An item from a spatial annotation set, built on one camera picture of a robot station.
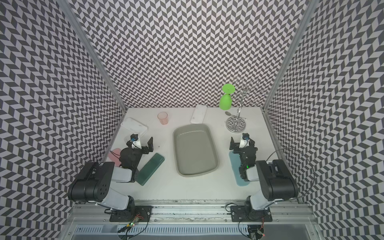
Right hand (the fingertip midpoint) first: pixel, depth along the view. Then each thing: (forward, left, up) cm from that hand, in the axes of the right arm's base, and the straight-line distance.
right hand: (239, 139), depth 91 cm
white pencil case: (+26, +26, -5) cm, 37 cm away
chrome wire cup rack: (+14, -2, -3) cm, 15 cm away
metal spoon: (+30, +1, -9) cm, 31 cm away
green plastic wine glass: (+17, +9, +17) cm, 25 cm away
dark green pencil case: (-16, +54, -6) cm, 57 cm away
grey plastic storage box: (-6, +28, -6) cm, 29 cm away
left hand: (0, +58, +2) cm, 58 cm away
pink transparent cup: (+20, +51, -1) cm, 55 cm away
